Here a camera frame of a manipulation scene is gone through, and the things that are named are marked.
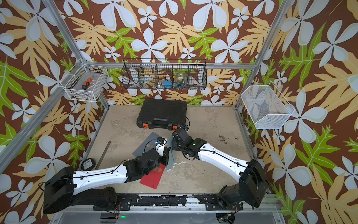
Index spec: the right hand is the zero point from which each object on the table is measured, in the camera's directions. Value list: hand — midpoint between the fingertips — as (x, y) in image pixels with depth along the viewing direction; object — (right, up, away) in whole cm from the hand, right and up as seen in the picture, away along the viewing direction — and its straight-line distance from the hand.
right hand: (173, 143), depth 82 cm
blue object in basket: (-4, +38, +13) cm, 41 cm away
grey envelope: (-23, -6, +14) cm, 28 cm away
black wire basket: (-7, +47, +16) cm, 50 cm away
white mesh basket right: (+57, +21, -1) cm, 61 cm away
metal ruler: (-48, -10, +10) cm, 50 cm away
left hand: (-1, -2, -5) cm, 5 cm away
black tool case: (-9, +19, +25) cm, 33 cm away
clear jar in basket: (+5, +40, +14) cm, 42 cm away
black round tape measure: (-54, -14, +4) cm, 56 cm away
